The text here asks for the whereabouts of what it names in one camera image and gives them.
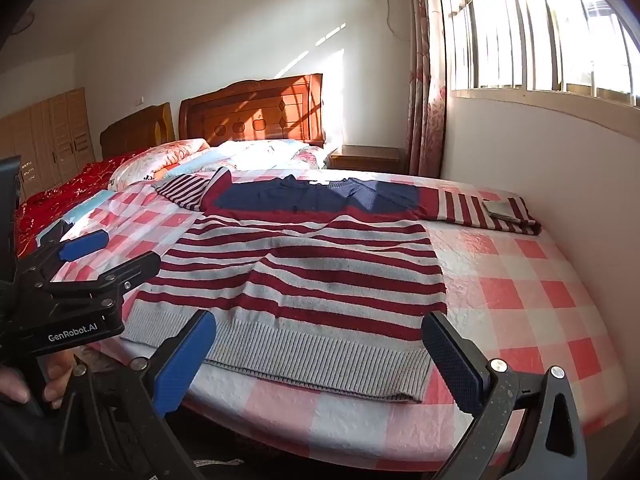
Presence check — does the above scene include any light blue floral quilt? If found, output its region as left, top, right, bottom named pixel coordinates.
left=150, top=140, right=331, bottom=181

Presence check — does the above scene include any pink floral curtain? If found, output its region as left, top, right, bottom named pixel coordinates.
left=405, top=0, right=449, bottom=178

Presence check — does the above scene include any large carved wooden headboard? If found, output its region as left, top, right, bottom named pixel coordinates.
left=178, top=73, right=326, bottom=148

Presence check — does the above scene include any red floral bedspread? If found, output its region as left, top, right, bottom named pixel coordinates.
left=14, top=152, right=151, bottom=246

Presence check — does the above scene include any barred window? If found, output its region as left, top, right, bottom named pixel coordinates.
left=440, top=0, right=640, bottom=108

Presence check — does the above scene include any wooden nightstand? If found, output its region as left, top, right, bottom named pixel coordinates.
left=327, top=145, right=406, bottom=175

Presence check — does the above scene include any person's left hand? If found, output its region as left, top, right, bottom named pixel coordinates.
left=0, top=347, right=77, bottom=411

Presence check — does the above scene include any wooden wardrobe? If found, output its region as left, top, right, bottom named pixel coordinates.
left=0, top=87, right=97, bottom=201

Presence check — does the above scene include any pink checkered bed sheet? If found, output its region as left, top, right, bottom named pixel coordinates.
left=50, top=167, right=631, bottom=471

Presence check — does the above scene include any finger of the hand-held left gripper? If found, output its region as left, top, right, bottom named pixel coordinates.
left=20, top=219, right=111, bottom=281
left=30, top=251, right=162, bottom=312

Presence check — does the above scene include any red and grey striped sweater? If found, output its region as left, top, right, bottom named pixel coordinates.
left=120, top=167, right=543, bottom=403

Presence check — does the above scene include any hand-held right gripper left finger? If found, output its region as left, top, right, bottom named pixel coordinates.
left=50, top=309, right=218, bottom=480

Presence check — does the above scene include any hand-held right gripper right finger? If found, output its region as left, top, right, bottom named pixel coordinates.
left=421, top=311, right=588, bottom=480

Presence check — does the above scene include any pink floral quilt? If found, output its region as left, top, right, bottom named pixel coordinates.
left=109, top=137, right=212, bottom=192

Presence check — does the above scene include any small dark wooden headboard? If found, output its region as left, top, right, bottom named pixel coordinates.
left=100, top=102, right=176, bottom=161

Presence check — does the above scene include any light blue cloth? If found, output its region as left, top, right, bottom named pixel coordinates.
left=37, top=189, right=118, bottom=241

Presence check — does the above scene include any wall cable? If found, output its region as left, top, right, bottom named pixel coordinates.
left=384, top=0, right=408, bottom=41

